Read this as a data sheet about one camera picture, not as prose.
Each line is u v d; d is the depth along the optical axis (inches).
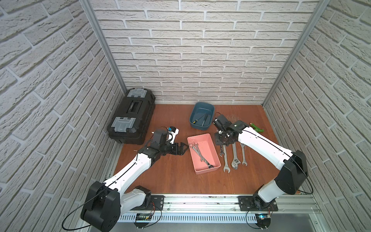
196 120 42.3
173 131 29.1
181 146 28.6
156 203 29.1
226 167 34.4
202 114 44.4
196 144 37.5
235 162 34.4
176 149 28.0
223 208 29.1
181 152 28.1
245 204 28.9
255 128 40.6
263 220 27.4
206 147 36.9
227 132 22.8
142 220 28.0
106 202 15.4
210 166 34.9
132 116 35.1
